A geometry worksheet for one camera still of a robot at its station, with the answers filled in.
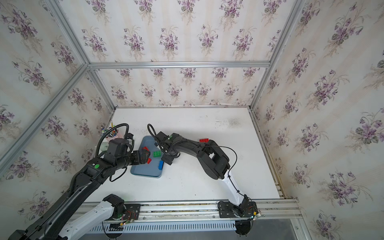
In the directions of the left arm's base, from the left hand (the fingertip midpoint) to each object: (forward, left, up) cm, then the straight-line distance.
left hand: (144, 154), depth 75 cm
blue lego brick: (+1, -6, -15) cm, 16 cm away
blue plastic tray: (-2, -1, -15) cm, 15 cm away
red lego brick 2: (+12, +5, -15) cm, 20 cm away
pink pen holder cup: (+17, +23, -6) cm, 29 cm away
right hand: (+8, -14, -16) cm, 23 cm away
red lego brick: (+17, -33, -14) cm, 40 cm away
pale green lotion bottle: (+11, +28, -9) cm, 31 cm away
